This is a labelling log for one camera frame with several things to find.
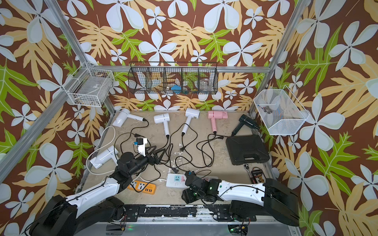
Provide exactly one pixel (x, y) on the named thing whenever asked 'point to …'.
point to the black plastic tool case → (246, 149)
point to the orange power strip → (150, 189)
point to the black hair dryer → (245, 119)
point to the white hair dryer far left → (122, 114)
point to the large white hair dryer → (110, 152)
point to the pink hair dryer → (213, 115)
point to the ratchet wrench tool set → (257, 175)
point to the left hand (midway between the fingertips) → (161, 147)
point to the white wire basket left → (91, 87)
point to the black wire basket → (174, 78)
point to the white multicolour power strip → (178, 180)
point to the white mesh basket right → (281, 112)
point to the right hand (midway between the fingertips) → (182, 195)
